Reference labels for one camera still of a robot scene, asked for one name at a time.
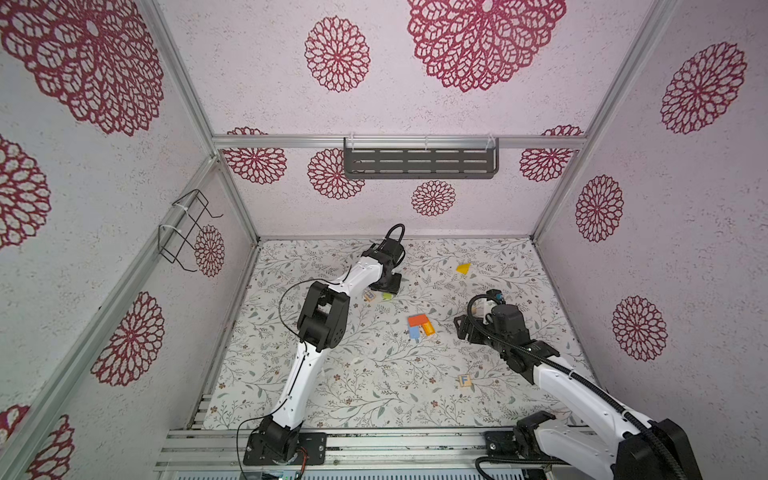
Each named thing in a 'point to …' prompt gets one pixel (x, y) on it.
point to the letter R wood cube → (369, 296)
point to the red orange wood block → (416, 320)
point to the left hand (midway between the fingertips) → (388, 291)
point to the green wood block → (388, 296)
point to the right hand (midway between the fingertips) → (467, 317)
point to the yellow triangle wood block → (463, 268)
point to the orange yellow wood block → (429, 329)
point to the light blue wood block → (414, 332)
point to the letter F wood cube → (465, 380)
